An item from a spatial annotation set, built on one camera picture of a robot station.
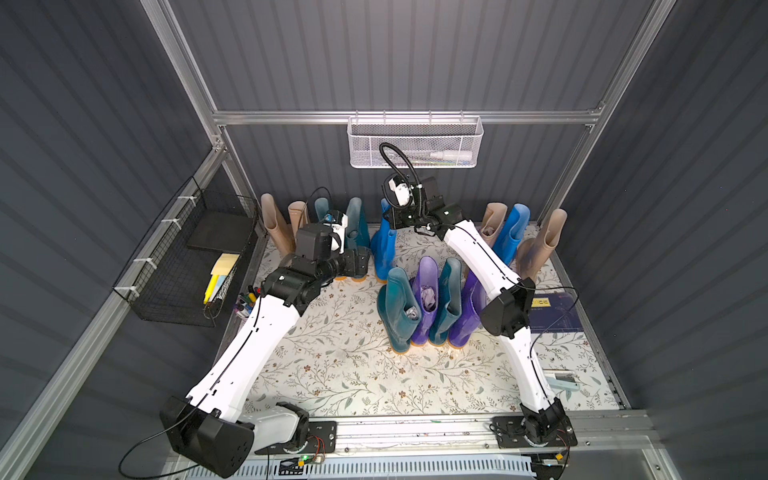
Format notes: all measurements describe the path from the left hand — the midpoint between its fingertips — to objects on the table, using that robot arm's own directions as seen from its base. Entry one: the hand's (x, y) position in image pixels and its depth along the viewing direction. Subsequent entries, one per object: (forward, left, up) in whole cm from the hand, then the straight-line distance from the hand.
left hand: (359, 251), depth 73 cm
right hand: (+18, -7, -3) cm, 20 cm away
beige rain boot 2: (+21, +20, -5) cm, 29 cm away
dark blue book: (-1, -61, -31) cm, 68 cm away
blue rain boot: (+12, -6, -11) cm, 17 cm away
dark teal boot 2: (+18, +2, -10) cm, 20 cm away
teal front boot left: (-11, -10, -9) cm, 17 cm away
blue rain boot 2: (+10, -41, -7) cm, 43 cm away
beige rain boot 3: (+17, -39, -6) cm, 43 cm away
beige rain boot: (+14, +25, -5) cm, 29 cm away
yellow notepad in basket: (-4, +34, -3) cm, 35 cm away
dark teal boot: (+24, +14, -7) cm, 28 cm away
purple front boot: (-4, -17, -12) cm, 21 cm away
